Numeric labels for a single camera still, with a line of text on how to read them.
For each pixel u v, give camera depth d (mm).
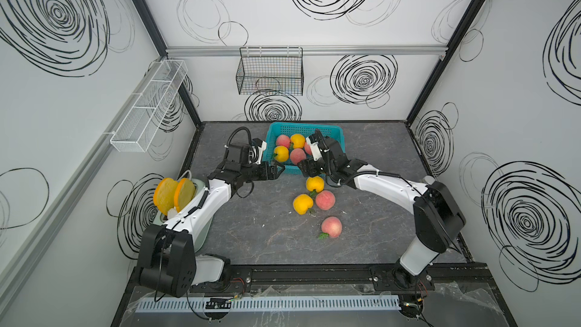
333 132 1074
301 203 859
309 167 771
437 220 454
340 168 662
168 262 403
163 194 701
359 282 740
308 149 775
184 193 695
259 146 747
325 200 863
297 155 993
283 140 1047
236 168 647
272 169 738
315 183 904
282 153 1002
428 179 886
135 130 719
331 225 793
